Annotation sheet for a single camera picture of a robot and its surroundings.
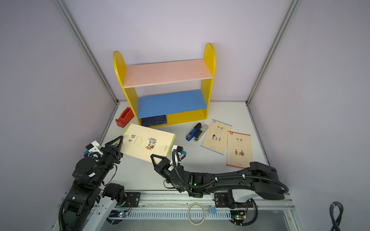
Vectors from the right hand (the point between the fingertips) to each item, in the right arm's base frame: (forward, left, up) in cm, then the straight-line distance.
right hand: (149, 161), depth 63 cm
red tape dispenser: (+41, +28, -18) cm, 53 cm away
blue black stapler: (+27, -22, -20) cm, 41 cm away
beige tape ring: (-15, -18, -24) cm, 34 cm away
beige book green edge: (+8, +4, +2) cm, 10 cm away
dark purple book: (+38, +7, -20) cm, 44 cm away
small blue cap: (-18, -28, -13) cm, 36 cm away
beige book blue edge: (+26, -37, -25) cm, 52 cm away
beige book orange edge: (+16, -52, -27) cm, 61 cm away
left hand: (+9, +12, +6) cm, 16 cm away
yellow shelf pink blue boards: (+61, -3, -13) cm, 63 cm away
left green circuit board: (-17, +20, -25) cm, 36 cm away
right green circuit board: (-19, -42, -26) cm, 53 cm away
